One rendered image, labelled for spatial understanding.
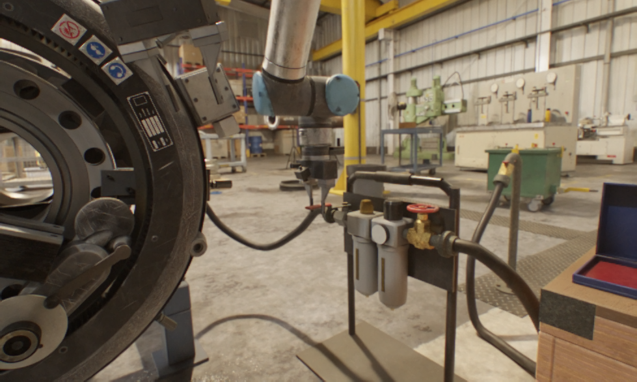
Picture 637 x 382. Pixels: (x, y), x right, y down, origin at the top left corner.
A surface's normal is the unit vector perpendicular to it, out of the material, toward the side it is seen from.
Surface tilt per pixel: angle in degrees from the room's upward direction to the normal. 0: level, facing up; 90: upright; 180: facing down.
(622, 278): 0
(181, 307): 90
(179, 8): 114
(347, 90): 90
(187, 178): 90
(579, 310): 90
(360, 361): 0
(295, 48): 129
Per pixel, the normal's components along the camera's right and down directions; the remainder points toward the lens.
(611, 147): -0.86, 0.09
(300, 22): 0.36, 0.70
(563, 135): 0.36, 0.11
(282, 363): -0.03, -0.99
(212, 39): -0.08, 0.52
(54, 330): 0.61, 0.08
